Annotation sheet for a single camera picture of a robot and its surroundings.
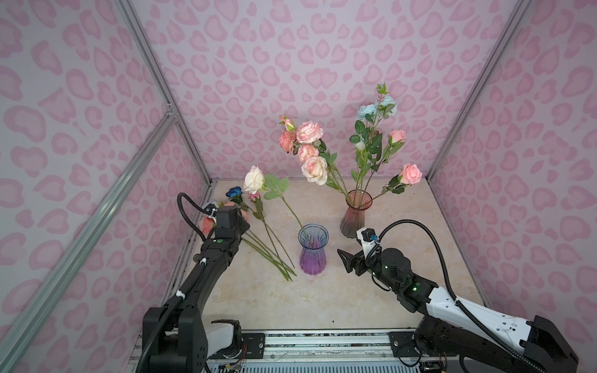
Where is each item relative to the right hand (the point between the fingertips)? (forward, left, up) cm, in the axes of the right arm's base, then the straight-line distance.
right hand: (348, 246), depth 78 cm
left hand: (+11, +39, 0) cm, 40 cm away
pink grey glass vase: (+15, -4, -6) cm, 16 cm away
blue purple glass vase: (+2, +12, +2) cm, 12 cm away
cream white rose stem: (+10, +31, -16) cm, 37 cm away
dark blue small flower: (+32, +48, -11) cm, 59 cm away
